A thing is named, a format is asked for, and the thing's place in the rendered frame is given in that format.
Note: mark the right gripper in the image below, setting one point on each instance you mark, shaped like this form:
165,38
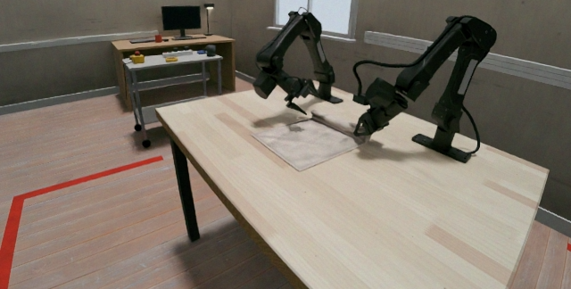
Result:
289,86

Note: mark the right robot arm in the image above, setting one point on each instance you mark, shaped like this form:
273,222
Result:
272,58

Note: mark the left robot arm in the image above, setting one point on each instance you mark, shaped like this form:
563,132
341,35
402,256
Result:
414,80

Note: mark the beige cloth towel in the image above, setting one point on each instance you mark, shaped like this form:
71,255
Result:
306,143

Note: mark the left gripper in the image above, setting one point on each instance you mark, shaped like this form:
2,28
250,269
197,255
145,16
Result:
375,119

